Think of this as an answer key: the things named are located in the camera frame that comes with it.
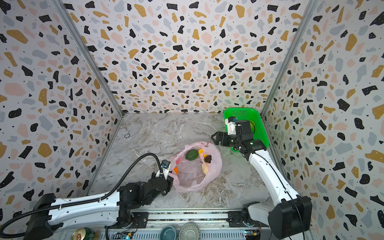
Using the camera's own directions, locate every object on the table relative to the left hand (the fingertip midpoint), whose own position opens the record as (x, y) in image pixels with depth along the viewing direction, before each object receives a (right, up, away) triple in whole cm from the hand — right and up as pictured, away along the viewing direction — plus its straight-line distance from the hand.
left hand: (173, 170), depth 74 cm
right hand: (+22, +18, +3) cm, 29 cm away
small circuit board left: (-22, -29, -4) cm, 37 cm away
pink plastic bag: (+7, -8, +14) cm, 17 cm away
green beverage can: (-34, -22, -13) cm, 43 cm away
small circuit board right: (+38, -29, -3) cm, 48 cm away
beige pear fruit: (+16, -2, +11) cm, 19 cm away
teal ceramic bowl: (-2, -28, -4) cm, 28 cm away
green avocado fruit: (+8, +5, +18) cm, 20 cm away
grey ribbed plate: (+8, -28, -4) cm, 30 cm away
